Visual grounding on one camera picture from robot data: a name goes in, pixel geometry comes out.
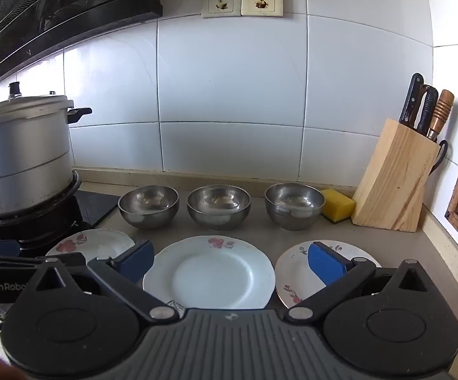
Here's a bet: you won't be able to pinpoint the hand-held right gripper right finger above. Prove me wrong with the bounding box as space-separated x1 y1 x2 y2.
286 241 437 321

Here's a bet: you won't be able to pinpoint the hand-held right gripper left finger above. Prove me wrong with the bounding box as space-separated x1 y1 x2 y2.
23 240 180 323

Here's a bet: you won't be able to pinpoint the white floral plate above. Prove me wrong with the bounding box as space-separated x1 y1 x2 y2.
275 240 382 309
45 229 136 263
142 235 276 310

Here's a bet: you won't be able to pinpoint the stainless steel bowl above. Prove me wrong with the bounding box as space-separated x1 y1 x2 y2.
264 183 327 231
187 184 252 229
118 185 179 230

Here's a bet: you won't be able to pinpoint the yellow sponge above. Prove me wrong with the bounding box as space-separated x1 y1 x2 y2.
321 189 357 225

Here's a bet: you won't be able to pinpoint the black gas stove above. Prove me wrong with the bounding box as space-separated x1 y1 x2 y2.
0 170 121 258

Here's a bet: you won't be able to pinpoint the grey countertop mat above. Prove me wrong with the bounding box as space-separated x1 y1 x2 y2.
90 188 443 313

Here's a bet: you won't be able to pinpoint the aluminium pressure cooker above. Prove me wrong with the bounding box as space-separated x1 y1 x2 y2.
0 82 93 216

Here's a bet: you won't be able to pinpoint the wooden knife block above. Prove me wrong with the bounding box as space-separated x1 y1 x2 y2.
351 118 440 232

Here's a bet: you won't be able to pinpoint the black range hood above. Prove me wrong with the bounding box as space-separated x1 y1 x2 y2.
0 0 163 86

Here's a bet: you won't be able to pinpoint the black-handled scissors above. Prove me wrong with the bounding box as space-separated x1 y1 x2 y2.
429 140 449 175

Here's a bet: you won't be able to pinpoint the plain black-handled knife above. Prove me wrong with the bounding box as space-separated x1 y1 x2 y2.
416 86 439 135

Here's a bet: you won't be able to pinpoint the riveted black-handled knife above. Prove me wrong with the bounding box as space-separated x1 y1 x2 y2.
399 73 425 128

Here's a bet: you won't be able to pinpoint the wooden-handled knife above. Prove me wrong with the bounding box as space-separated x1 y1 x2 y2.
427 89 455 142

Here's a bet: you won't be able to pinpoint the white wall socket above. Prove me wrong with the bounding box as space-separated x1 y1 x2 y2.
201 0 242 19

